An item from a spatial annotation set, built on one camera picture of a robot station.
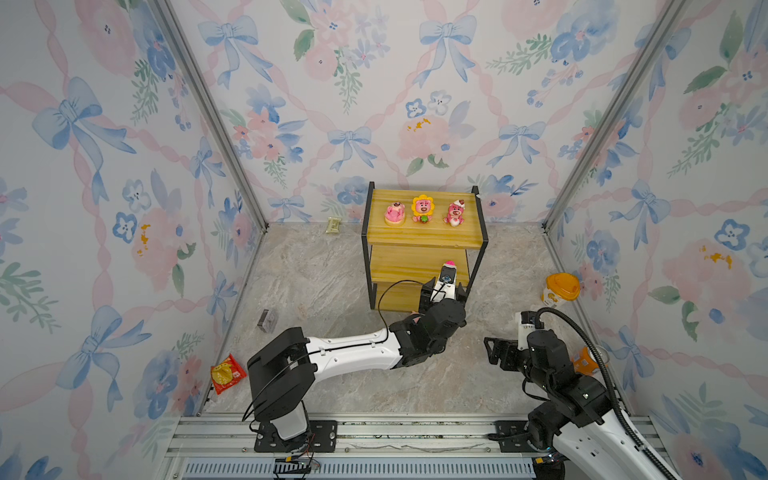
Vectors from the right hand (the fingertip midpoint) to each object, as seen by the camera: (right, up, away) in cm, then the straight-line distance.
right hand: (497, 340), depth 79 cm
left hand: (-13, +16, -4) cm, 21 cm away
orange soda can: (+22, -5, -2) cm, 22 cm away
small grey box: (-65, +3, +11) cm, 66 cm away
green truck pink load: (-11, +20, +5) cm, 24 cm away
